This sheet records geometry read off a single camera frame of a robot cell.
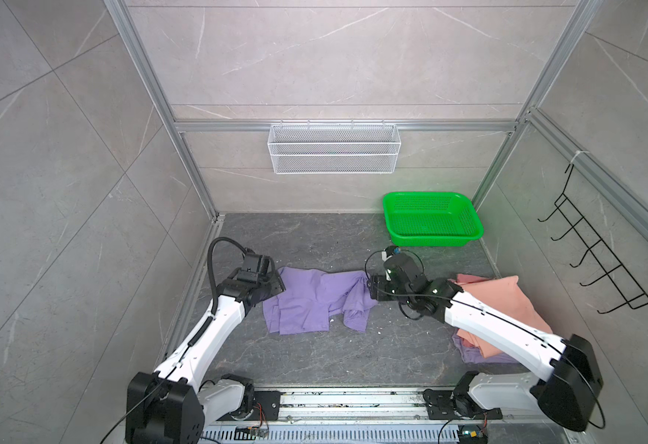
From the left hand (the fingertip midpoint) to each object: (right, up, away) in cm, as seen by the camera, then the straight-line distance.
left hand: (273, 277), depth 84 cm
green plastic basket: (+62, +20, +35) cm, 74 cm away
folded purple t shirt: (+61, -23, -4) cm, 65 cm away
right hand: (+31, -1, -2) cm, 31 cm away
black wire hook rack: (+86, +8, -16) cm, 87 cm away
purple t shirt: (+11, -8, +9) cm, 17 cm away
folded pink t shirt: (+72, -6, +1) cm, 73 cm away
